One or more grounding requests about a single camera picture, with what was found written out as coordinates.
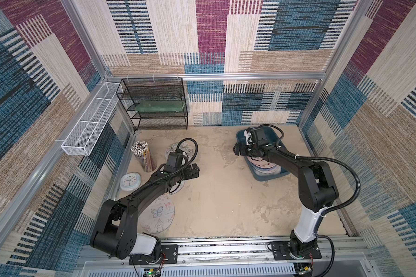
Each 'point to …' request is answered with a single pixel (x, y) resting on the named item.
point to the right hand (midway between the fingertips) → (242, 151)
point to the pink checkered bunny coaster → (260, 162)
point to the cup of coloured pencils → (144, 156)
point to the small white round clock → (130, 181)
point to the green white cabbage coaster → (185, 146)
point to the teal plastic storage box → (274, 133)
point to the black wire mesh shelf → (155, 103)
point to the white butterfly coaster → (158, 215)
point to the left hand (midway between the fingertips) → (193, 170)
